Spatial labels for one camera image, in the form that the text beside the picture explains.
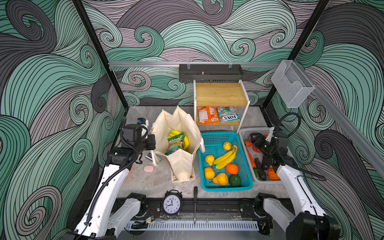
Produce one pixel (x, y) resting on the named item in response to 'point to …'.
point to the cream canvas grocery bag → (182, 162)
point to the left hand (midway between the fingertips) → (153, 136)
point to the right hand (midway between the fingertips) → (255, 136)
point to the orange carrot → (248, 144)
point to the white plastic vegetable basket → (243, 133)
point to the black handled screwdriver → (195, 200)
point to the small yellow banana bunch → (226, 159)
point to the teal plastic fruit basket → (224, 166)
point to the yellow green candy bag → (175, 141)
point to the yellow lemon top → (227, 146)
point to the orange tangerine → (232, 168)
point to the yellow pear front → (221, 179)
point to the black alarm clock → (172, 202)
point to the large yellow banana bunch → (185, 142)
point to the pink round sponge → (148, 168)
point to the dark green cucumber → (262, 172)
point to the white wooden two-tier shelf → (220, 94)
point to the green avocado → (234, 180)
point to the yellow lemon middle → (209, 159)
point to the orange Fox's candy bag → (208, 115)
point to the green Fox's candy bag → (227, 114)
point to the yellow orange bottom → (209, 173)
